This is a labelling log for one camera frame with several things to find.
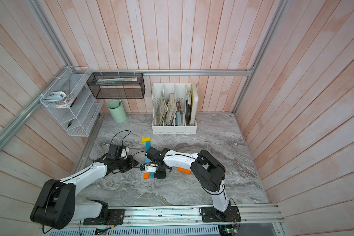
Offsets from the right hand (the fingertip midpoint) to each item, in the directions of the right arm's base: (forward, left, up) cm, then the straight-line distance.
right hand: (159, 172), depth 89 cm
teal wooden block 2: (-5, +3, +9) cm, 10 cm away
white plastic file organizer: (+39, -7, +18) cm, 44 cm away
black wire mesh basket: (+53, +32, +27) cm, 68 cm away
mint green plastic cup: (+41, +33, +13) cm, 55 cm away
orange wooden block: (-3, +8, +1) cm, 8 cm away
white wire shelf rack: (+17, +43, +30) cm, 55 cm away
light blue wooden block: (-1, +4, +18) cm, 19 cm away
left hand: (+3, +13, +4) cm, 14 cm away
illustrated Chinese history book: (+38, 0, +17) cm, 42 cm away
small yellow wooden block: (+24, +13, +1) cm, 27 cm away
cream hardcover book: (+38, -22, +23) cm, 49 cm away
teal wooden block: (+19, +10, +1) cm, 21 cm away
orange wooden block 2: (+1, -15, +2) cm, 16 cm away
